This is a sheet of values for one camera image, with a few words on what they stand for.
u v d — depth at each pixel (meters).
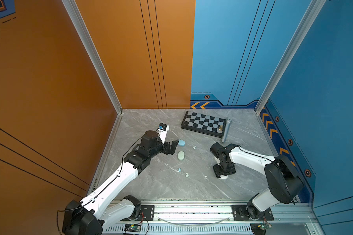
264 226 0.70
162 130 0.66
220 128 1.03
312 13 0.71
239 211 0.73
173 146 0.70
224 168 0.73
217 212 0.76
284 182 0.44
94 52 0.86
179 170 0.87
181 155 0.92
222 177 0.79
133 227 0.72
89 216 0.39
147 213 0.74
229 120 1.09
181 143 0.98
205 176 0.86
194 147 0.97
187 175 0.85
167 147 0.68
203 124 1.06
